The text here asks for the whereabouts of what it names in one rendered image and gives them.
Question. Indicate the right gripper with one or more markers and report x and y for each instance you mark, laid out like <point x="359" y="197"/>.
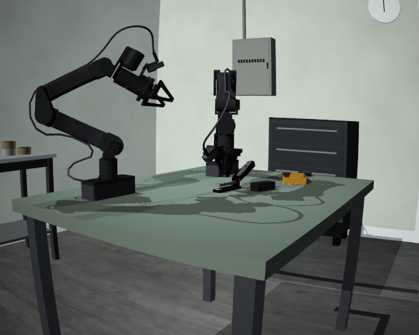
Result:
<point x="143" y="87"/>

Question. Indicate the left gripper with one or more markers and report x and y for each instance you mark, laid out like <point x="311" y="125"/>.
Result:
<point x="225" y="144"/>

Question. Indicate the orange tray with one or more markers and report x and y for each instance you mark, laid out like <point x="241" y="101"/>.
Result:
<point x="291" y="178"/>

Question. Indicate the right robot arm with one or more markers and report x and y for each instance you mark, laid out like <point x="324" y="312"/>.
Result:
<point x="111" y="145"/>

